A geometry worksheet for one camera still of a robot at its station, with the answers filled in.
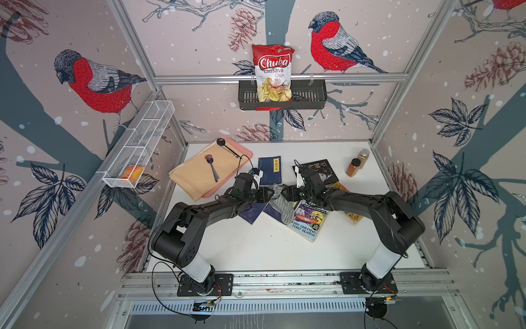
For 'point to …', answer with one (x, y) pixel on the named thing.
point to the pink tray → (241, 147)
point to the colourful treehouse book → (308, 218)
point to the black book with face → (322, 167)
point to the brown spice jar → (353, 168)
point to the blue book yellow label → (271, 166)
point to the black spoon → (222, 142)
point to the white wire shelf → (130, 158)
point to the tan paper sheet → (195, 176)
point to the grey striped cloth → (285, 208)
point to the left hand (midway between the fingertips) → (274, 188)
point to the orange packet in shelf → (133, 173)
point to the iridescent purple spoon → (210, 160)
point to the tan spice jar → (363, 155)
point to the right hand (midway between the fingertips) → (286, 189)
